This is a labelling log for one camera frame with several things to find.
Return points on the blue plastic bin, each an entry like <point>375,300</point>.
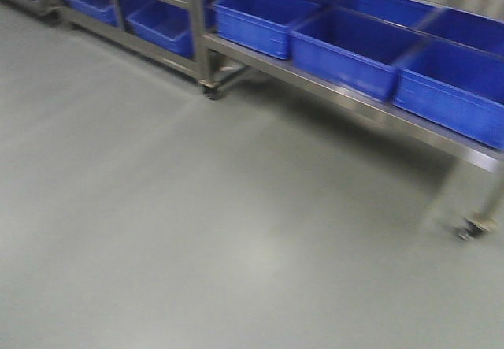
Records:
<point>90,4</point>
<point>165,30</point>

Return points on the row of blue bins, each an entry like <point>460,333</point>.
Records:
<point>342,61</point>

